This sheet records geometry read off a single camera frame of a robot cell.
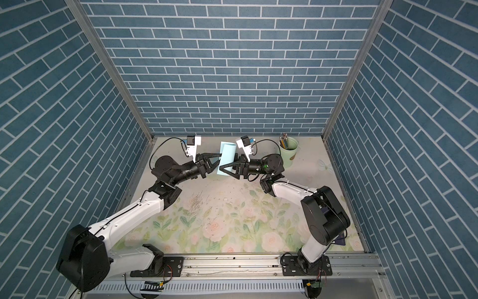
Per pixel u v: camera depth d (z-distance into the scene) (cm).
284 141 98
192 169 62
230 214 89
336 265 75
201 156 63
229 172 65
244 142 64
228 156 63
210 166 63
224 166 63
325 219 46
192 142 61
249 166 63
